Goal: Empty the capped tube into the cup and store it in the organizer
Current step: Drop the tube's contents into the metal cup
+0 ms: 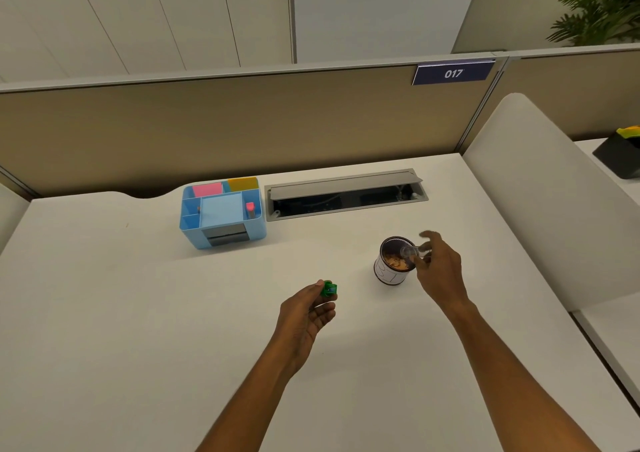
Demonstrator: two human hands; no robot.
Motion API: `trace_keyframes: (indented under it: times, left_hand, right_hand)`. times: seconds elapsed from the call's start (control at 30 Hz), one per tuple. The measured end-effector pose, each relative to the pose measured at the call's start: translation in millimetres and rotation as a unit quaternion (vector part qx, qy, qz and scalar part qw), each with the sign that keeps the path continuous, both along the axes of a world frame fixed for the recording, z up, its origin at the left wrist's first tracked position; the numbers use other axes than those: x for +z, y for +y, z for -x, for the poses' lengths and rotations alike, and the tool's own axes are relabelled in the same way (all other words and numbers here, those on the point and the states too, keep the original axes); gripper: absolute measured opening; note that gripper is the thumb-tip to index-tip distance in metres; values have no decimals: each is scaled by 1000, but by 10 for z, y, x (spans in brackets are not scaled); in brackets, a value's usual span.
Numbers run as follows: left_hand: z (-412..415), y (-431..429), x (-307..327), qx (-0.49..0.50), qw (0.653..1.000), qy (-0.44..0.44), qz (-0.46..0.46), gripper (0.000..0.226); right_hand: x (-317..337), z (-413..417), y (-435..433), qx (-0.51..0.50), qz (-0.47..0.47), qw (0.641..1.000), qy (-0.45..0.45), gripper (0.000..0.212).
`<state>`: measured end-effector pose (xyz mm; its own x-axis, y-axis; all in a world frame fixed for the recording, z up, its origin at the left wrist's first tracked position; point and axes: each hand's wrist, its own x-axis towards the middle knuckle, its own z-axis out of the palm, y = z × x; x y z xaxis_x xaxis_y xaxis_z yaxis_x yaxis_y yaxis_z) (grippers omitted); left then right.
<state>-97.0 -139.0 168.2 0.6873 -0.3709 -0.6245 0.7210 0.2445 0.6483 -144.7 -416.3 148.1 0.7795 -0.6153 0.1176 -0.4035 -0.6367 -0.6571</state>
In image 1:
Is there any person's right hand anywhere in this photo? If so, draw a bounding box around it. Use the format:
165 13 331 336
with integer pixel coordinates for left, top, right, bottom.
414 230 474 314

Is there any person's left hand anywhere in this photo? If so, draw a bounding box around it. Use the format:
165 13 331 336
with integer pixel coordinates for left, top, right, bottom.
273 280 337 376

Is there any person's left forearm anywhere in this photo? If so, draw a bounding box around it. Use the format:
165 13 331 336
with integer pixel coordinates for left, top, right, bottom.
197 351 302 452

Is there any person's right forearm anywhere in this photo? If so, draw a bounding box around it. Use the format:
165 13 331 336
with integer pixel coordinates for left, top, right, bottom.
444 299 602 452

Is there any white cup with dark inside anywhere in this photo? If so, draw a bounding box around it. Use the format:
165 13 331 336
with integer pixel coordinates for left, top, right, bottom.
373 236 419 287

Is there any light blue desk organizer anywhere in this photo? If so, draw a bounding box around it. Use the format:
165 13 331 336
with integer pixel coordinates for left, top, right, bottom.
179 176 268 250

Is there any light blue sticky note pad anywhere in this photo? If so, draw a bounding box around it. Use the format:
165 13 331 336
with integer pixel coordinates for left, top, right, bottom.
200 192 245 229

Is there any white rounded side panel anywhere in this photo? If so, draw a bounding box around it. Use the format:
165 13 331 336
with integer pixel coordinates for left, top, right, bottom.
462 92 640 313

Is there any dark blue number sign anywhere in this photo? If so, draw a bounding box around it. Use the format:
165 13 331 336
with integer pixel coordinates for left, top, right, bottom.
412 60 497 87

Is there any black desk organizer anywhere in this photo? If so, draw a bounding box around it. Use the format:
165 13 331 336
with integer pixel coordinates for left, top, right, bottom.
592 130 640 181

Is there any beige neighbouring desk partition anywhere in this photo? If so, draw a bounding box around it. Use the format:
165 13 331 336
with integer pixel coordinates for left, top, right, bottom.
459 43 640 144

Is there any green potted plant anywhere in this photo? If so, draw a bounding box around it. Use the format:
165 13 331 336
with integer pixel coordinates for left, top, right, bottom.
547 0 640 48

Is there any grey desk cable tray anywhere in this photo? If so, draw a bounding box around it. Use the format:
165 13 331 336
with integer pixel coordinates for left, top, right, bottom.
263 168 430 223

